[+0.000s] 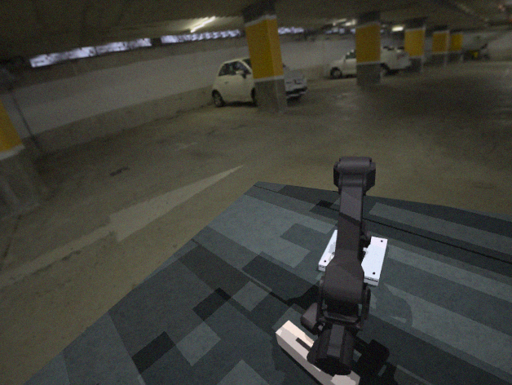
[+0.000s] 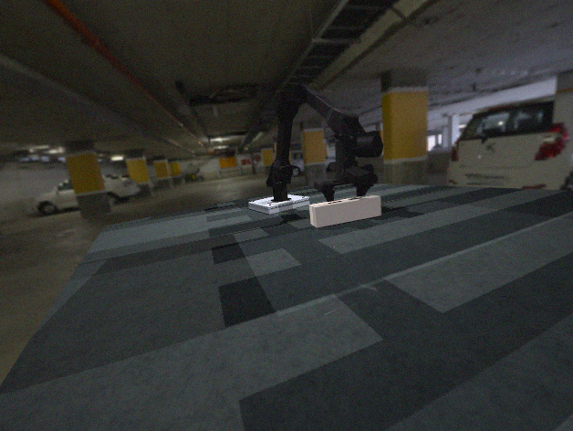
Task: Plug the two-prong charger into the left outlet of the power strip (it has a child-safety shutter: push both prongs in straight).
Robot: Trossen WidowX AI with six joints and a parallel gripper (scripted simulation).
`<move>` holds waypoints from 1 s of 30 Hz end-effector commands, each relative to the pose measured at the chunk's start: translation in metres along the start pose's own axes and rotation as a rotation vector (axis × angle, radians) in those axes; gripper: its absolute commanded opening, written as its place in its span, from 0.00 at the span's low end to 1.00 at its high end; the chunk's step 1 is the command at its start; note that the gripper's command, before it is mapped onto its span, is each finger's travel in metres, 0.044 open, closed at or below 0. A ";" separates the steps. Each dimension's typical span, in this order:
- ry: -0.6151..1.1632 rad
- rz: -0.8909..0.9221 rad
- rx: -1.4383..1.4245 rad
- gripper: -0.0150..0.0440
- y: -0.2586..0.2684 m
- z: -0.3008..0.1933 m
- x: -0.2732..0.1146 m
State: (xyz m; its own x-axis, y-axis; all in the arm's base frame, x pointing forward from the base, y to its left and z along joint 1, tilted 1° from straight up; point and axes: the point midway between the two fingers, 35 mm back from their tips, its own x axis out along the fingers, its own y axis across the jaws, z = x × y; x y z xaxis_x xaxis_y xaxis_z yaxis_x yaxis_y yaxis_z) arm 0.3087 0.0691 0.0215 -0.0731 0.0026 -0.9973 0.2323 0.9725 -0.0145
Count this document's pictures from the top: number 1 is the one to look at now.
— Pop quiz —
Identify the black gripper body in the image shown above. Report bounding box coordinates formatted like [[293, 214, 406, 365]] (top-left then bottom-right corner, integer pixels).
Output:
[[300, 302, 390, 378]]

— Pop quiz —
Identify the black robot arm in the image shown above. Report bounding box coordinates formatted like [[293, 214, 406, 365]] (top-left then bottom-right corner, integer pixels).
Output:
[[307, 157, 376, 377]]

